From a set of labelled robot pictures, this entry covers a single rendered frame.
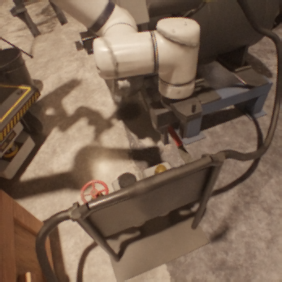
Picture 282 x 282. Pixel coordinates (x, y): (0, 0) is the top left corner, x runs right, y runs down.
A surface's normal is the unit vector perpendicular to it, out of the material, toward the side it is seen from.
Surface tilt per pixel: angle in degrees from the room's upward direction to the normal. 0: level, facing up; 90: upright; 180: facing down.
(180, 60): 90
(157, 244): 0
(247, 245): 0
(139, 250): 0
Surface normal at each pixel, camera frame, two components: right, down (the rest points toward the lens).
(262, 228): -0.07, -0.64
